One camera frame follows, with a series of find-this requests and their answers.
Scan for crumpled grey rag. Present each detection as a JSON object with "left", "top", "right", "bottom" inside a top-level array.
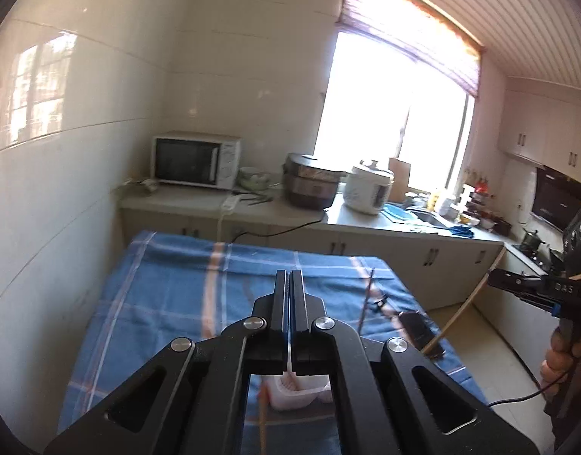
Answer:
[{"left": 112, "top": 177, "right": 159, "bottom": 198}]

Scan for steel kitchen sink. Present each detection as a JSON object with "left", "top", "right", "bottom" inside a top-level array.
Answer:
[{"left": 409, "top": 209, "right": 455, "bottom": 229}]

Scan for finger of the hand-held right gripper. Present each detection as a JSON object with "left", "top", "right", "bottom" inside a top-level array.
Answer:
[{"left": 487, "top": 268, "right": 548, "bottom": 305}]

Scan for bowl of eggs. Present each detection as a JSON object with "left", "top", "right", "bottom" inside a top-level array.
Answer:
[{"left": 237, "top": 167, "right": 271, "bottom": 191}]

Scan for wooden cutting board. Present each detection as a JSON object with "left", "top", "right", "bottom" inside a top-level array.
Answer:
[{"left": 388, "top": 157, "right": 411, "bottom": 196}]

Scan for blue plaid tablecloth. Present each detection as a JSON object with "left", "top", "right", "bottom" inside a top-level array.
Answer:
[{"left": 57, "top": 230, "right": 490, "bottom": 455}]

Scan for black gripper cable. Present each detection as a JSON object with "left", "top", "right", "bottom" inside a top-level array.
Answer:
[{"left": 488, "top": 351, "right": 581, "bottom": 408}]

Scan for person's right hand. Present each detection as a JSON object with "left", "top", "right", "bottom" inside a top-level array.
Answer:
[{"left": 539, "top": 326, "right": 581, "bottom": 390}]

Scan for gas stove with pot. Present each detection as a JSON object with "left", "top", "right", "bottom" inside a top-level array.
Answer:
[{"left": 520, "top": 227, "right": 564, "bottom": 267}]

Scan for stack of white bowls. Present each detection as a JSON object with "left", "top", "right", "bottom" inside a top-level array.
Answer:
[{"left": 435, "top": 190, "right": 462, "bottom": 219}]

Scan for white plastic chopstick holder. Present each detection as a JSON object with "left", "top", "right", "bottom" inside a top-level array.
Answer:
[{"left": 263, "top": 372, "right": 334, "bottom": 412}]

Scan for white rice cooker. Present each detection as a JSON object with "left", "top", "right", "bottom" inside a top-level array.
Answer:
[{"left": 342, "top": 160, "right": 396, "bottom": 216}]

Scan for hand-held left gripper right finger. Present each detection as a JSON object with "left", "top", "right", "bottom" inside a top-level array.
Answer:
[{"left": 290, "top": 269, "right": 540, "bottom": 455}]

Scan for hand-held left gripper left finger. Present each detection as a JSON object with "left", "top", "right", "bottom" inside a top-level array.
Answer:
[{"left": 43, "top": 269, "right": 290, "bottom": 455}]

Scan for black smartphone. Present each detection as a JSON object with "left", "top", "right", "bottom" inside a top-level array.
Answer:
[{"left": 398, "top": 310, "right": 446, "bottom": 358}]

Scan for white kitchen counter cabinets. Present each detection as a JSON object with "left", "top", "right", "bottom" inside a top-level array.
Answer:
[{"left": 119, "top": 184, "right": 564, "bottom": 314}]

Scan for person's right forearm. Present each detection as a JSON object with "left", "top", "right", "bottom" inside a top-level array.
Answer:
[{"left": 543, "top": 379, "right": 581, "bottom": 455}]

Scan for black power cable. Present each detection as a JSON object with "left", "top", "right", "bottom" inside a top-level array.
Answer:
[{"left": 230, "top": 218, "right": 325, "bottom": 243}]

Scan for white wall cabinets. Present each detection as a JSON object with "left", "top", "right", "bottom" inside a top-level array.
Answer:
[{"left": 496, "top": 76, "right": 581, "bottom": 182}]

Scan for white microwave oven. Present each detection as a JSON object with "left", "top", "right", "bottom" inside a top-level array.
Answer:
[{"left": 151, "top": 131, "right": 242, "bottom": 191}]

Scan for dark rice cooker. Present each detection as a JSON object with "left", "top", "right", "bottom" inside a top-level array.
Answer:
[{"left": 282, "top": 153, "right": 346, "bottom": 210}]

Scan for kitchen window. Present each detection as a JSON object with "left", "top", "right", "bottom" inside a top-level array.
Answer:
[{"left": 314, "top": 31, "right": 477, "bottom": 191}]

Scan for dark wooden chopstick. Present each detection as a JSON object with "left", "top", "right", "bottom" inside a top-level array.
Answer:
[{"left": 358, "top": 268, "right": 374, "bottom": 338}]

